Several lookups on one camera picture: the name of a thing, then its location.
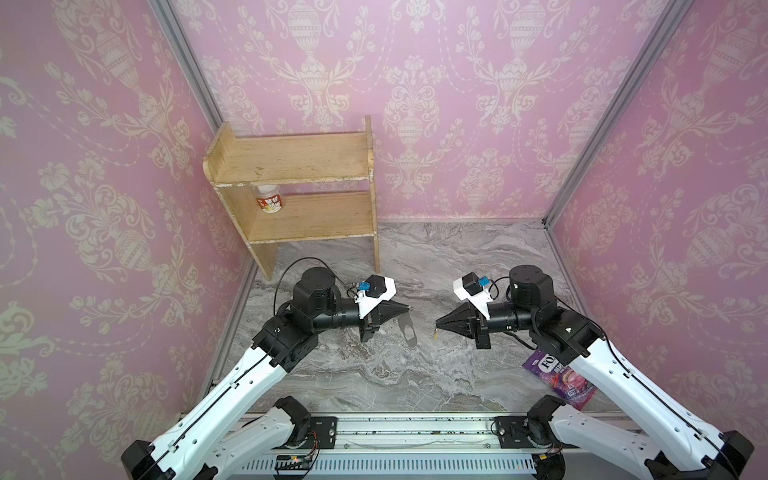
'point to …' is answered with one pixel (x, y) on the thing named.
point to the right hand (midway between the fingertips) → (441, 322)
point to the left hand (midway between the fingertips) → (405, 311)
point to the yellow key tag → (436, 334)
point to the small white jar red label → (269, 199)
